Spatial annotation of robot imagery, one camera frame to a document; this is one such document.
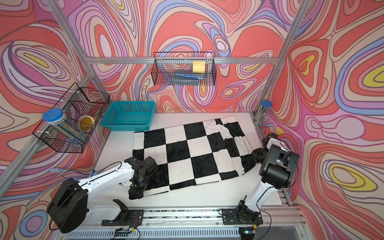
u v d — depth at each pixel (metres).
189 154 0.96
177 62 0.88
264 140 0.72
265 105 1.02
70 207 0.41
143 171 0.61
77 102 0.80
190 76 0.88
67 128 0.63
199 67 0.88
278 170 0.51
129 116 1.19
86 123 0.78
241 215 0.68
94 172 0.80
